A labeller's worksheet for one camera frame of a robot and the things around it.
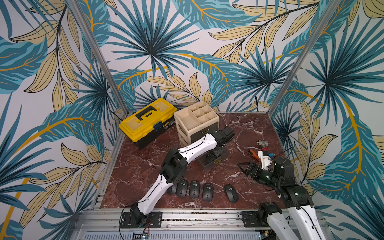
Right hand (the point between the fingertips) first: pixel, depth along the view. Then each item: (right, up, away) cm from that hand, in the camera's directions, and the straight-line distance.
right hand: (242, 167), depth 72 cm
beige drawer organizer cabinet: (-24, +23, +11) cm, 35 cm away
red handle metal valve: (+23, +9, +27) cm, 37 cm away
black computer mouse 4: (-16, -15, +8) cm, 23 cm away
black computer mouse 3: (-23, -14, +9) cm, 29 cm away
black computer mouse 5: (-4, -16, +8) cm, 18 cm away
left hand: (-12, +6, +19) cm, 23 cm away
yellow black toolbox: (-54, +21, +17) cm, 60 cm away
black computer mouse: (-36, -15, +9) cm, 40 cm away
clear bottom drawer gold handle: (-10, +1, +11) cm, 15 cm away
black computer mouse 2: (-30, -14, +9) cm, 34 cm away
